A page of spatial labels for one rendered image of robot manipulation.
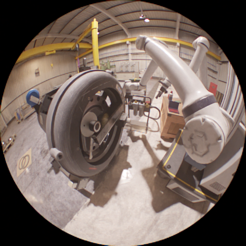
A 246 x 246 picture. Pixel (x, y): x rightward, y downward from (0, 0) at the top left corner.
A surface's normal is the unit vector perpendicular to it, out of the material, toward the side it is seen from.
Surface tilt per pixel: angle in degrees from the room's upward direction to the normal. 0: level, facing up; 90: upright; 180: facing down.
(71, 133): 90
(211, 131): 87
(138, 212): 0
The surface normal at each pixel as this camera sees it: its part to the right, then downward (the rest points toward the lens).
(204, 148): -0.91, 0.32
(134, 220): -0.04, -0.79
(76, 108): 0.94, 0.18
